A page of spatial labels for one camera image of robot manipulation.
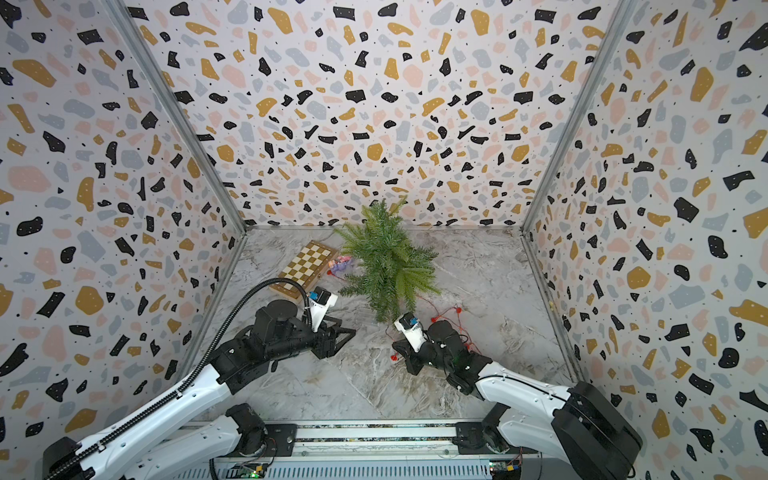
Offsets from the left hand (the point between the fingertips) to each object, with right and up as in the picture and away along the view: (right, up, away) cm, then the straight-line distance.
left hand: (351, 327), depth 72 cm
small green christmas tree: (+10, +14, +1) cm, 17 cm away
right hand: (+11, -7, +9) cm, 16 cm away
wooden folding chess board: (-22, +13, +34) cm, 43 cm away
